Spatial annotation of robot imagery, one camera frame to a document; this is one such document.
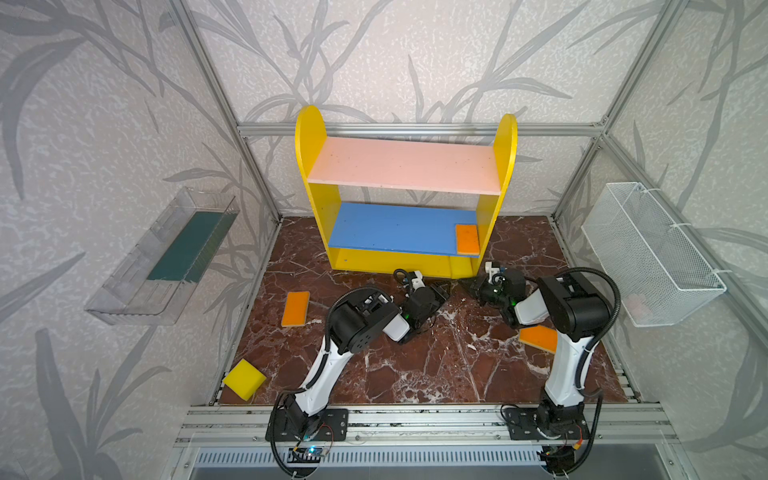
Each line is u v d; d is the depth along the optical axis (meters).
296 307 0.94
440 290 0.88
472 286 0.89
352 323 0.57
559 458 0.70
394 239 0.95
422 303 0.77
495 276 0.91
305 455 0.72
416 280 0.93
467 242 0.92
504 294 0.84
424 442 0.72
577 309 0.53
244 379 0.81
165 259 0.68
